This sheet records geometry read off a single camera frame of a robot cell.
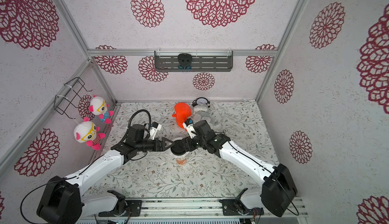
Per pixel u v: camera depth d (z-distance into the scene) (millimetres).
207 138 597
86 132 794
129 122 641
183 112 1031
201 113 1021
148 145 701
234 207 660
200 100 1206
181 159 799
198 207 759
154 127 745
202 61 942
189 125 699
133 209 733
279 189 402
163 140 702
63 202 400
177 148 741
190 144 684
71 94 799
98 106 944
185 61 884
